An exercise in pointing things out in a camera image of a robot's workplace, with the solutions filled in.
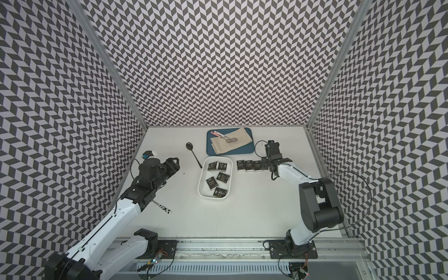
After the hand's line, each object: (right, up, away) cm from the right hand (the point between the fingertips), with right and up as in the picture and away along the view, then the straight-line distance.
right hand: (269, 163), depth 94 cm
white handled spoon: (-20, +14, +17) cm, 29 cm away
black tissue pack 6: (-31, -10, -4) cm, 33 cm away
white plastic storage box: (-35, -14, -4) cm, 38 cm away
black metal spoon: (-47, +9, +14) cm, 50 cm away
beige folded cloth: (-28, +10, +14) cm, 33 cm away
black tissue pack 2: (-10, -2, +5) cm, 12 cm away
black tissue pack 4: (-25, -7, -2) cm, 26 cm away
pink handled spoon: (-23, +13, +16) cm, 31 cm away
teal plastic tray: (-11, +7, +10) cm, 17 cm away
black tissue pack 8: (-26, -2, +2) cm, 26 cm away
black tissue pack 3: (-6, -1, +4) cm, 8 cm away
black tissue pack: (-15, -2, +4) cm, 16 cm away
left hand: (-47, +2, -13) cm, 49 cm away
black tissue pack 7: (-31, -2, +1) cm, 31 cm away
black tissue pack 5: (-26, -14, -7) cm, 31 cm away
